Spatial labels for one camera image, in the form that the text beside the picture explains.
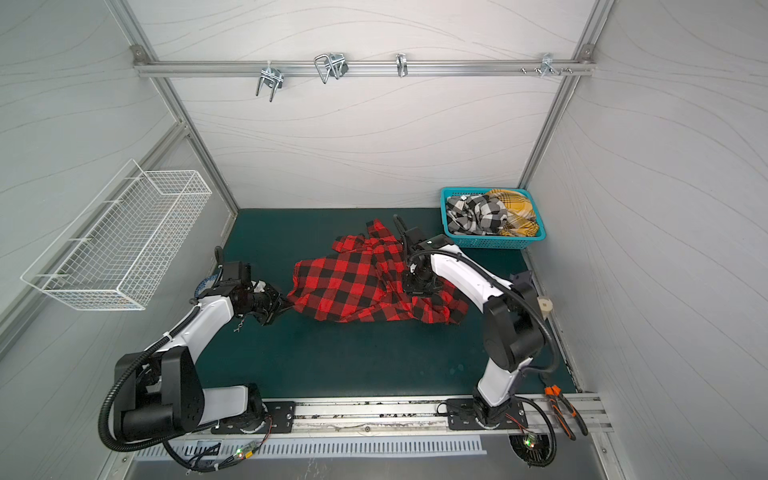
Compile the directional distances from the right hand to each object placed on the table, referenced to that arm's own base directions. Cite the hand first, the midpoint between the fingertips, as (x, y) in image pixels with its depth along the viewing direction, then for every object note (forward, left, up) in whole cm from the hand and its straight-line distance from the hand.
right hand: (416, 287), depth 87 cm
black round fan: (-37, -30, -13) cm, 49 cm away
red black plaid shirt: (+5, +17, -6) cm, 19 cm away
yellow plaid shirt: (+29, -37, -1) cm, 47 cm away
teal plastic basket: (+21, -27, -3) cm, 34 cm away
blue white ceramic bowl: (0, +66, -3) cm, 66 cm away
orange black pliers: (-24, -37, -9) cm, 45 cm away
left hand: (-4, +35, -1) cm, 35 cm away
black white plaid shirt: (+33, -22, -2) cm, 39 cm away
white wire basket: (-9, +70, +25) cm, 75 cm away
